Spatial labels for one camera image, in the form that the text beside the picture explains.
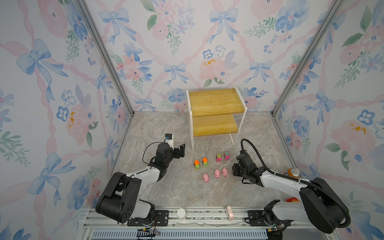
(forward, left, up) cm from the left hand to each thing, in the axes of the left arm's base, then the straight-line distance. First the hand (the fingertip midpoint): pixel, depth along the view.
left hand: (178, 142), depth 90 cm
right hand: (-10, -34, -11) cm, 37 cm away
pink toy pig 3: (-14, -28, -9) cm, 33 cm away
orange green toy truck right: (-8, -16, -9) cm, 20 cm away
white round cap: (-37, -4, -4) cm, 37 cm away
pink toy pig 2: (-15, -23, -9) cm, 29 cm away
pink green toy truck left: (-6, -25, -9) cm, 27 cm away
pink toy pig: (-17, -17, -9) cm, 26 cm away
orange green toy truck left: (-10, -11, -9) cm, 17 cm away
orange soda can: (-18, -62, 0) cm, 65 cm away
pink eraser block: (-36, -28, -8) cm, 46 cm away
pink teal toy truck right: (-3, -30, -9) cm, 31 cm away
